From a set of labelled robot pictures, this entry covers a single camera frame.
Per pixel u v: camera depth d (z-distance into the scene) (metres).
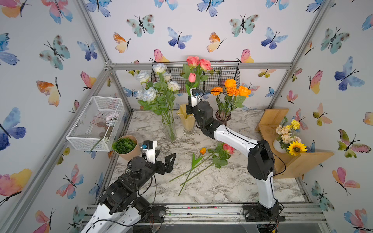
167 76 0.81
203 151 0.95
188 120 0.89
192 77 0.71
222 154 0.93
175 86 0.78
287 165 0.72
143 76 0.75
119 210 0.45
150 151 0.57
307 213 0.76
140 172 0.47
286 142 0.78
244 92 0.80
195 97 0.68
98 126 0.73
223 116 0.93
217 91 0.83
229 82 0.84
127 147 0.85
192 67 0.83
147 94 0.74
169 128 0.96
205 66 0.80
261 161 0.51
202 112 0.63
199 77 0.85
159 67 0.76
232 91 0.81
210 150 0.95
